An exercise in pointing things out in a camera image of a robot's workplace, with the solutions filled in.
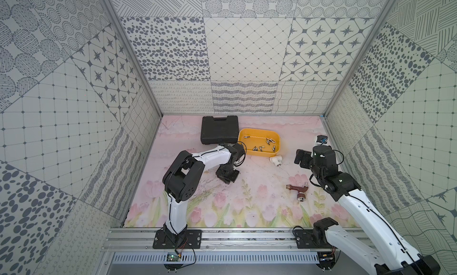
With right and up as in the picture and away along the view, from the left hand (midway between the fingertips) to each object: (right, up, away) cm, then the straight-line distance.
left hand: (230, 179), depth 90 cm
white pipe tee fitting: (+25, +9, +5) cm, 28 cm away
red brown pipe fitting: (+35, -6, -6) cm, 36 cm away
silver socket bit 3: (+25, +15, +14) cm, 32 cm away
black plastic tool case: (-7, +25, +17) cm, 31 cm away
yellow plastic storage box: (+18, +18, +17) cm, 31 cm away
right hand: (+35, +15, -12) cm, 40 cm away
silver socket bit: (+23, +19, +17) cm, 35 cm away
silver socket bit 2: (+15, +14, +14) cm, 25 cm away
